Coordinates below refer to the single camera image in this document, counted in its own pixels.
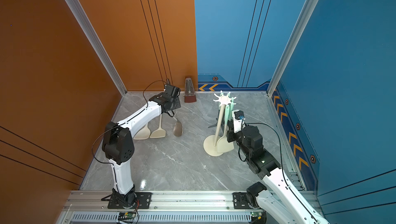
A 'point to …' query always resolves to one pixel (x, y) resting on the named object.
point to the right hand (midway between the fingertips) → (229, 120)
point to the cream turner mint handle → (225, 145)
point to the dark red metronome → (190, 95)
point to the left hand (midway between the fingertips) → (176, 100)
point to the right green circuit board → (256, 214)
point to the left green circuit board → (127, 216)
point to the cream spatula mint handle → (160, 132)
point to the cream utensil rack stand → (210, 143)
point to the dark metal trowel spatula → (178, 130)
